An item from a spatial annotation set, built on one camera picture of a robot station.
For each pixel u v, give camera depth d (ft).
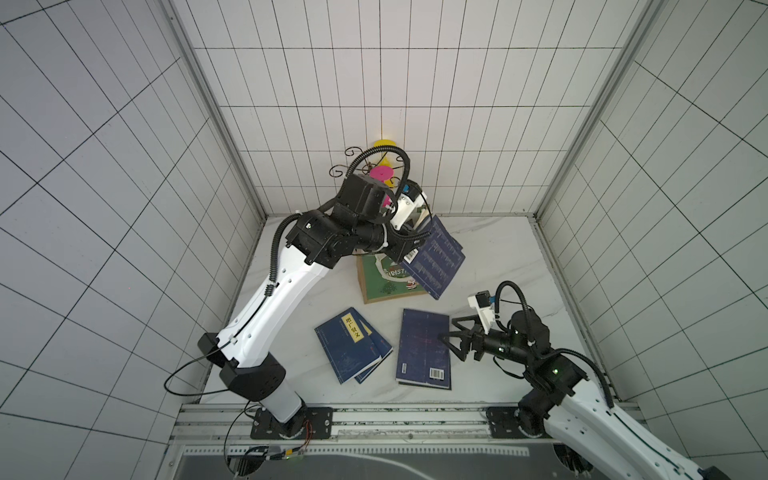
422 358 2.67
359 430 2.38
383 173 2.90
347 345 2.74
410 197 1.70
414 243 1.96
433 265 2.13
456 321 2.49
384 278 2.82
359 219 1.46
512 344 2.00
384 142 3.22
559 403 1.79
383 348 2.73
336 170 2.92
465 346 2.06
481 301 2.15
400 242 1.69
